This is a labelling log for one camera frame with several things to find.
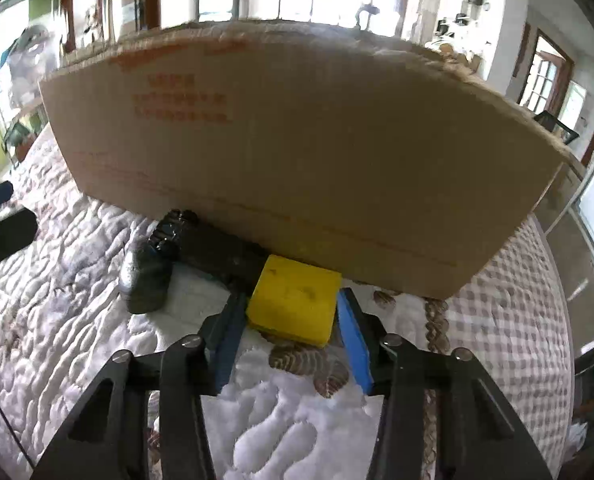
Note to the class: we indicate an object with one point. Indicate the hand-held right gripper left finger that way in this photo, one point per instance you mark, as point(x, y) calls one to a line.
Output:
point(227, 340)

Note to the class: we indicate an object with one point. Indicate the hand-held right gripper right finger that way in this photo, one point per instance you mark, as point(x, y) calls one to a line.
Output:
point(354, 340)

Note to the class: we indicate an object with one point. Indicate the yellow sponge block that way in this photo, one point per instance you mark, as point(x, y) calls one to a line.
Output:
point(294, 295)

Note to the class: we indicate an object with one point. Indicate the brown cardboard box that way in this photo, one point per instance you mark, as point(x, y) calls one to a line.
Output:
point(327, 150)

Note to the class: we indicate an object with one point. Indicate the black ribbed flashlight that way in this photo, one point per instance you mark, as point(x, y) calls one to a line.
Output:
point(212, 247)

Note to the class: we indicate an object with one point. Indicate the dark grey stone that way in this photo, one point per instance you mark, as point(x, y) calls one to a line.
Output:
point(144, 280)

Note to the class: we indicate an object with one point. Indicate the wooden glazed door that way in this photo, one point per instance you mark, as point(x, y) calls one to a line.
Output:
point(547, 67)

